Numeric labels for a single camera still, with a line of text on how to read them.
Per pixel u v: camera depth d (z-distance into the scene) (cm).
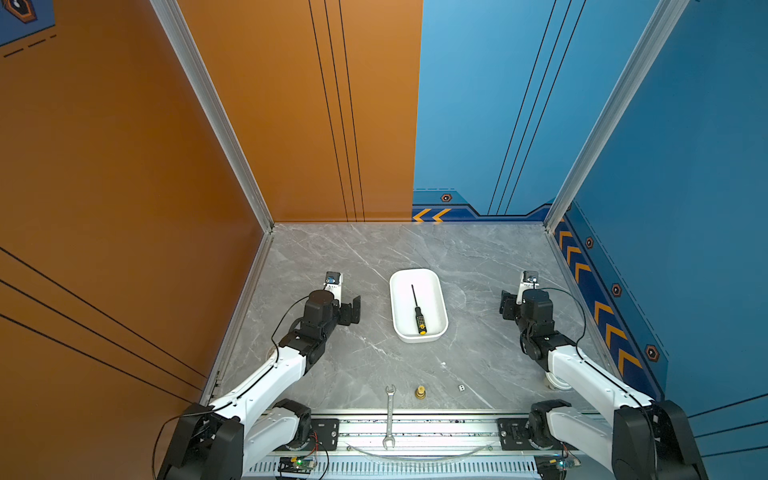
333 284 73
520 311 70
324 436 74
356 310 77
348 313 76
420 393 78
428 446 73
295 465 70
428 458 71
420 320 92
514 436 72
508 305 79
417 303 96
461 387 80
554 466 70
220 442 40
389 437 74
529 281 74
